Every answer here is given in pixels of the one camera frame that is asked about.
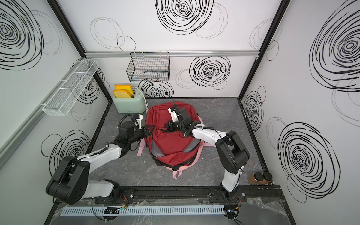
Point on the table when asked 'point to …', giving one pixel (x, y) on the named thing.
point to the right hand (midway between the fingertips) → (165, 125)
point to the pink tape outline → (177, 172)
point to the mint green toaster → (136, 104)
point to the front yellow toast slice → (121, 93)
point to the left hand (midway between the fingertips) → (154, 127)
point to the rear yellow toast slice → (127, 87)
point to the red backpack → (171, 149)
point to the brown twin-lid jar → (259, 178)
